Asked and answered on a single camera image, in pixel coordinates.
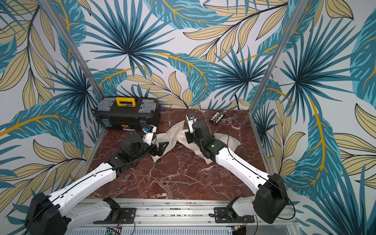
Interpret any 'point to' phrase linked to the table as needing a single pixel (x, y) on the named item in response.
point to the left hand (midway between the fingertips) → (161, 141)
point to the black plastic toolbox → (127, 113)
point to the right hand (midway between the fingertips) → (179, 132)
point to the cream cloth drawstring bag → (170, 136)
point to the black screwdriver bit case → (217, 117)
